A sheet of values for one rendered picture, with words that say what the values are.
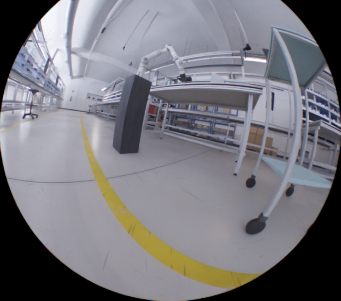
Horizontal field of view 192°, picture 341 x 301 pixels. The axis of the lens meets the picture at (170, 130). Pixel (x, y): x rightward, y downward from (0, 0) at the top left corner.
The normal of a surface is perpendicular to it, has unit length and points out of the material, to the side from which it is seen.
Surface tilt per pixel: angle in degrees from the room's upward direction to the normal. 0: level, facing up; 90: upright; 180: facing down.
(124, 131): 90
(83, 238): 0
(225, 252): 0
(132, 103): 90
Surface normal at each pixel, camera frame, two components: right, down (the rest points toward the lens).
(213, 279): 0.20, -0.98
